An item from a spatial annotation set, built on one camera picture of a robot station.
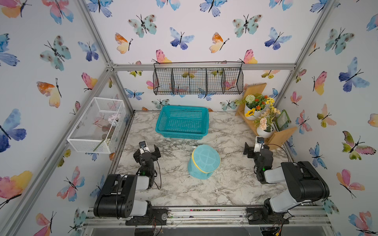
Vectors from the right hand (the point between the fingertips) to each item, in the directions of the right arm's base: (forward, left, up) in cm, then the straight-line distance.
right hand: (255, 141), depth 91 cm
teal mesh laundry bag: (-14, +31, +2) cm, 34 cm away
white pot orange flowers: (+21, -1, +10) cm, 23 cm away
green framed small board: (+26, -27, -7) cm, 38 cm away
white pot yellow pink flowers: (+5, -2, +12) cm, 13 cm away
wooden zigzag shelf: (+31, -3, +15) cm, 35 cm away
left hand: (-6, +66, 0) cm, 66 cm away
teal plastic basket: (+21, +48, -9) cm, 53 cm away
